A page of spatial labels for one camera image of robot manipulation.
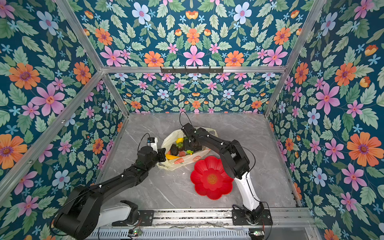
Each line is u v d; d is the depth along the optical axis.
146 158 0.66
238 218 0.73
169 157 0.90
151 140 0.76
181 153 0.97
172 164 0.86
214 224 0.72
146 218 0.73
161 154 0.77
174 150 0.95
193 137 0.70
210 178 0.88
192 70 0.93
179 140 0.97
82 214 0.41
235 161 0.55
